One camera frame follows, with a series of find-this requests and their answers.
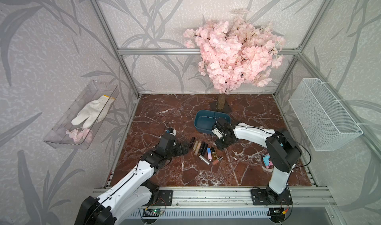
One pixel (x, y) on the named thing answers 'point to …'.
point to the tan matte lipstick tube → (198, 148)
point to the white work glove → (94, 110)
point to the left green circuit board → (158, 211)
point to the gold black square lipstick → (214, 152)
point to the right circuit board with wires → (277, 214)
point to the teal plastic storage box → (205, 119)
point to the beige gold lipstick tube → (195, 145)
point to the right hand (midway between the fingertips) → (220, 144)
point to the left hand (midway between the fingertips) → (183, 146)
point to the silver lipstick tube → (204, 159)
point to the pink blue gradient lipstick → (209, 153)
